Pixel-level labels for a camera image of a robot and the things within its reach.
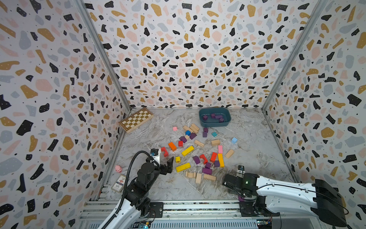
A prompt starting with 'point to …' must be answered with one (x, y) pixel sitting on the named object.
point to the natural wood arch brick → (190, 174)
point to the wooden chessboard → (129, 122)
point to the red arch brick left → (166, 152)
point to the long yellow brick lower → (183, 167)
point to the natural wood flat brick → (212, 178)
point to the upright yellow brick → (221, 160)
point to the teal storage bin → (214, 117)
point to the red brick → (213, 157)
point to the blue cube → (188, 132)
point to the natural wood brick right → (229, 153)
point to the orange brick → (172, 146)
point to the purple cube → (205, 118)
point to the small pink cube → (175, 129)
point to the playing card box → (118, 184)
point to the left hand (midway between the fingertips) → (167, 156)
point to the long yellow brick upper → (188, 150)
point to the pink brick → (220, 149)
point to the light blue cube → (234, 140)
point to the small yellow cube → (177, 159)
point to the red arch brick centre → (202, 156)
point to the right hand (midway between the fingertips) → (233, 191)
